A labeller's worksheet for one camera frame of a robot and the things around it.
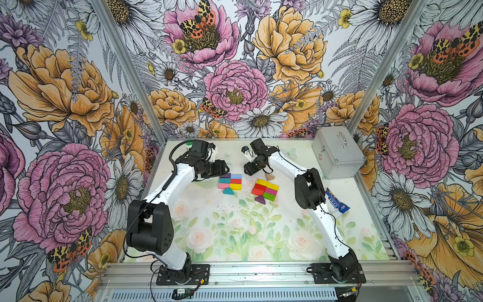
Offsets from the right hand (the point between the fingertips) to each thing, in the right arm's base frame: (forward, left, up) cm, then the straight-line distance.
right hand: (251, 171), depth 106 cm
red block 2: (-10, -4, +1) cm, 11 cm away
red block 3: (-12, -3, +1) cm, 13 cm away
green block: (-15, -8, 0) cm, 18 cm away
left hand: (-12, +14, +14) cm, 23 cm away
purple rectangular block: (-3, +14, +1) cm, 14 cm away
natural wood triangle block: (-5, -9, +1) cm, 11 cm away
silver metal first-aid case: (-1, -43, +15) cm, 46 cm away
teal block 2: (-12, +12, +1) cm, 17 cm away
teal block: (-6, +14, +1) cm, 15 cm away
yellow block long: (-8, -5, +1) cm, 10 cm away
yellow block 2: (-10, -13, -1) cm, 16 cm away
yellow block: (-9, +8, +1) cm, 13 cm away
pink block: (-9, +15, +1) cm, 17 cm away
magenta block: (-13, -9, +1) cm, 16 cm away
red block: (-5, +9, 0) cm, 10 cm away
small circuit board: (-54, +29, -3) cm, 61 cm away
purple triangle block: (-17, -4, +1) cm, 18 cm away
